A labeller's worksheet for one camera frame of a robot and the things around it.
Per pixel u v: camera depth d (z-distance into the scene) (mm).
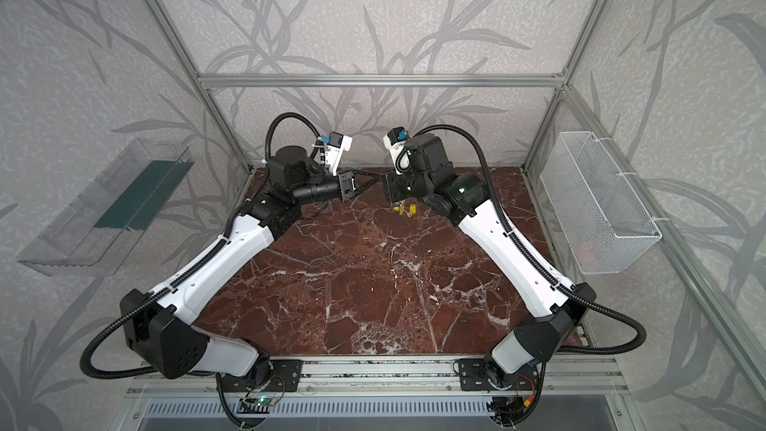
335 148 614
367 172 656
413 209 1088
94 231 642
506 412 722
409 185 568
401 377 753
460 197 457
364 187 660
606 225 608
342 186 598
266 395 719
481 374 736
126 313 417
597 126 811
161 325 389
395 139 578
